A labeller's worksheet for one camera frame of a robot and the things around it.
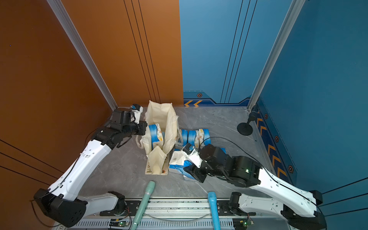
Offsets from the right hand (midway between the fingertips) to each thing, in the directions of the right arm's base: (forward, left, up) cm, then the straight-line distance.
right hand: (188, 165), depth 60 cm
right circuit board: (-18, -26, -28) cm, 42 cm away
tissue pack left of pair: (-1, +4, +6) cm, 7 cm away
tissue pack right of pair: (-3, +2, -1) cm, 3 cm away
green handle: (-3, +21, -24) cm, 33 cm away
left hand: (+24, +22, 0) cm, 32 cm away
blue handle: (-8, -12, -25) cm, 29 cm away
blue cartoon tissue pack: (+22, +19, -8) cm, 30 cm away
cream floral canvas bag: (+34, +16, -5) cm, 38 cm away
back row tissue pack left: (+29, +3, -18) cm, 35 cm away
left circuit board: (-18, +37, -30) cm, 51 cm away
